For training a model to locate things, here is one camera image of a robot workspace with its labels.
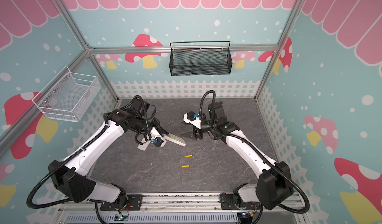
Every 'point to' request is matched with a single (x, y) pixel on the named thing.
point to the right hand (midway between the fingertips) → (182, 128)
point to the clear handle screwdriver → (214, 145)
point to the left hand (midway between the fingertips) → (165, 131)
